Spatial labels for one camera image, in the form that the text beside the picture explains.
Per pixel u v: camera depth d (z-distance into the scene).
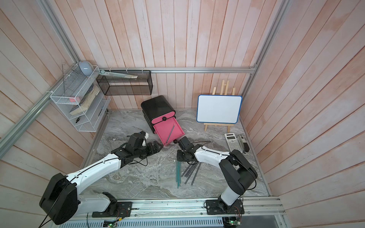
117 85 1.06
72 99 0.73
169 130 1.00
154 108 1.22
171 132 0.99
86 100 0.80
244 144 0.95
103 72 0.91
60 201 0.41
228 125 1.03
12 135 0.53
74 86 0.80
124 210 0.73
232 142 0.98
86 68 0.84
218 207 0.66
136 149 0.66
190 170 0.88
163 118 0.95
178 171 0.86
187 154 0.69
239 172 0.46
